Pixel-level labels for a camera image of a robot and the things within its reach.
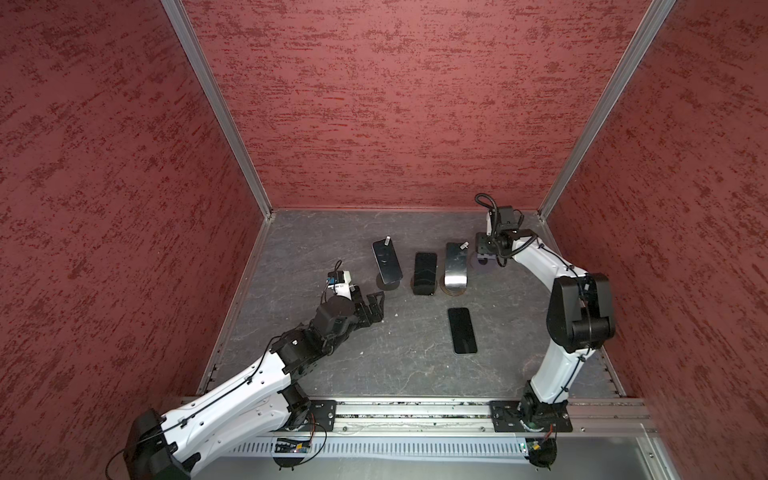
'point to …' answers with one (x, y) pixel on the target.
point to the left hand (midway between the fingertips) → (371, 303)
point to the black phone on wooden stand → (425, 273)
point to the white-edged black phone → (462, 330)
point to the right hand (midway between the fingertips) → (484, 246)
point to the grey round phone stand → (386, 286)
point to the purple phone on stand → (387, 260)
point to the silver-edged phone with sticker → (456, 265)
